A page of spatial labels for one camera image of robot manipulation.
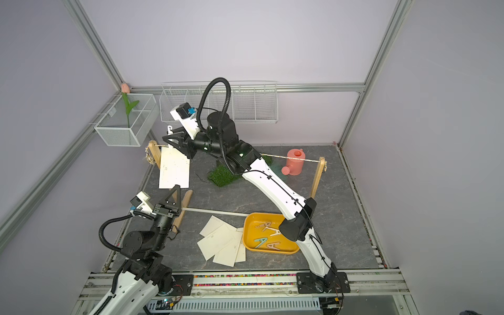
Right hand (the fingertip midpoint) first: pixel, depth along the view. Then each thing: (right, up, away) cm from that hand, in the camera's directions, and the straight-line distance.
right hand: (164, 135), depth 57 cm
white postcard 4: (+21, -47, +24) cm, 56 cm away
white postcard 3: (+6, -36, +32) cm, 49 cm away
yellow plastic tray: (+29, -39, +28) cm, 56 cm away
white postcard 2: (+9, -42, +28) cm, 52 cm away
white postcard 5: (+15, -47, +24) cm, 55 cm away
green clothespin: (+29, -41, +25) cm, 57 cm away
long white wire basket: (+24, +26, +49) cm, 60 cm away
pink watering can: (+46, -10, +44) cm, 65 cm away
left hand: (+3, -16, +7) cm, 18 cm away
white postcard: (-1, -10, +9) cm, 14 cm away
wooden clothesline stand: (-9, -24, +42) cm, 49 cm away
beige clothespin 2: (+34, -43, +25) cm, 60 cm away
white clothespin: (+36, -38, +28) cm, 60 cm away
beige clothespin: (+32, -36, +31) cm, 57 cm away
